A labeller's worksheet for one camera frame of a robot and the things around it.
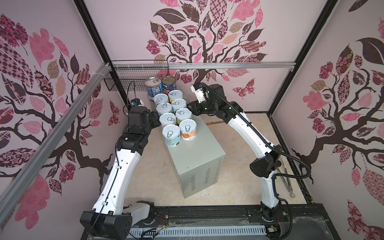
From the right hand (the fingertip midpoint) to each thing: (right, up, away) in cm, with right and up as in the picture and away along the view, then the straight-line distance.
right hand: (188, 102), depth 74 cm
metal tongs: (+56, -46, +8) cm, 73 cm away
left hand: (-17, -7, -3) cm, 19 cm away
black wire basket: (-39, +21, +21) cm, 49 cm away
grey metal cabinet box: (+5, -26, -18) cm, 32 cm away
